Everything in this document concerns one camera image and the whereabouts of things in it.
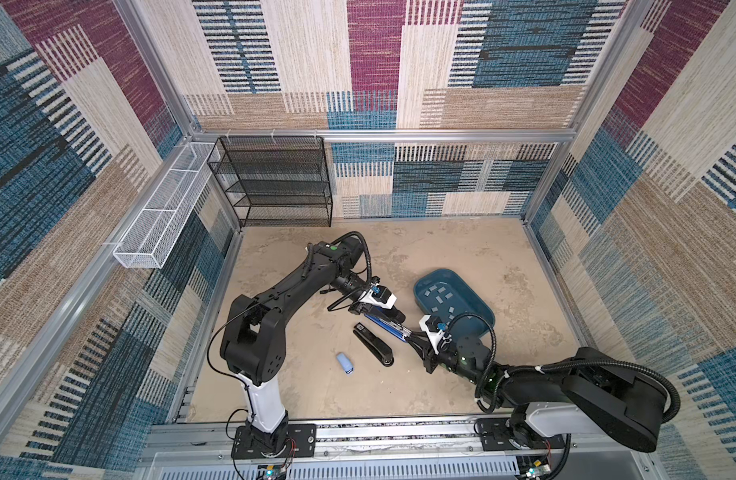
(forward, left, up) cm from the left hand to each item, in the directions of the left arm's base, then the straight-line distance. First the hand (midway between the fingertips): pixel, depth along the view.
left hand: (390, 305), depth 79 cm
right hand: (-5, -6, -10) cm, 13 cm away
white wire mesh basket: (+8, +56, +17) cm, 59 cm away
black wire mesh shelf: (+52, +39, 0) cm, 65 cm away
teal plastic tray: (+13, -20, -16) cm, 28 cm away
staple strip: (+7, -20, -15) cm, 26 cm away
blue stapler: (-3, -1, -7) cm, 8 cm away
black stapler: (-5, +4, -13) cm, 14 cm away
